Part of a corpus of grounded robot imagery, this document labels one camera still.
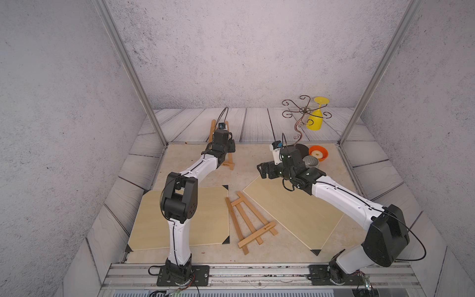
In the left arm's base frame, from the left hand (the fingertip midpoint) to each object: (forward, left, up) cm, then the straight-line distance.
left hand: (233, 139), depth 98 cm
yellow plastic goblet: (+5, -42, +8) cm, 43 cm away
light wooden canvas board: (-36, -37, -19) cm, 55 cm away
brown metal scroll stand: (+6, -35, +13) cm, 38 cm away
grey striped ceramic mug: (-4, -44, -15) cm, 47 cm away
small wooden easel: (-6, +2, -11) cm, 13 cm away
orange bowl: (+3, -51, -14) cm, 53 cm away
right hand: (-20, -15, +4) cm, 26 cm away
